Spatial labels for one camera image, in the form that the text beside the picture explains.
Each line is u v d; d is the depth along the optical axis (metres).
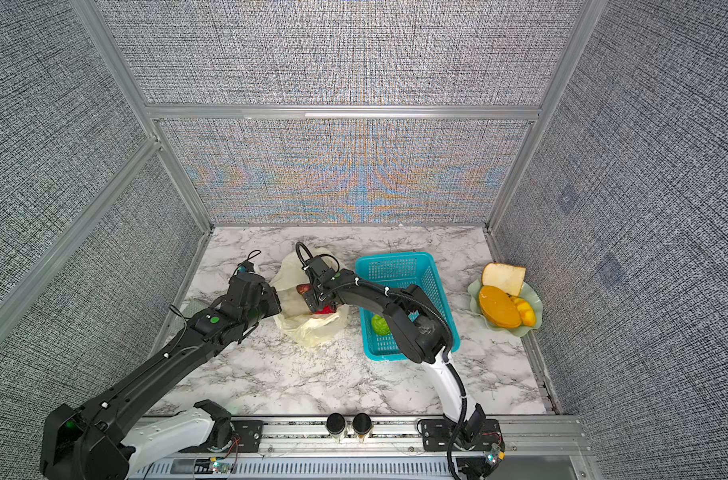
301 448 0.73
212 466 0.70
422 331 0.55
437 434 0.74
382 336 0.90
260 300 0.63
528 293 0.95
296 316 0.85
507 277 0.95
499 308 0.90
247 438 0.73
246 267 0.71
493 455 0.69
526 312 0.88
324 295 0.70
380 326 0.87
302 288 0.95
